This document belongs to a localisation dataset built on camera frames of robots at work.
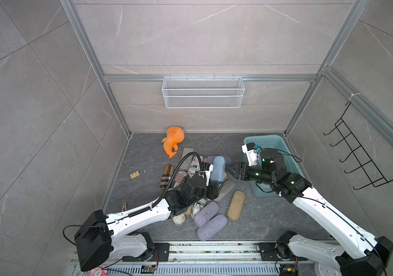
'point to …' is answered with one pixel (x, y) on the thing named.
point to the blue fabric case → (218, 172)
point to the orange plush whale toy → (175, 134)
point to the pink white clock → (322, 270)
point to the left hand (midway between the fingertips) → (221, 180)
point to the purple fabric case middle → (208, 211)
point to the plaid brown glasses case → (168, 170)
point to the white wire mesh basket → (203, 92)
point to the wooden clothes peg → (124, 205)
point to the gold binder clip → (134, 175)
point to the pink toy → (100, 271)
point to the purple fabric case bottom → (211, 227)
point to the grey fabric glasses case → (227, 188)
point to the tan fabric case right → (235, 204)
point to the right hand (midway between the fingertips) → (231, 168)
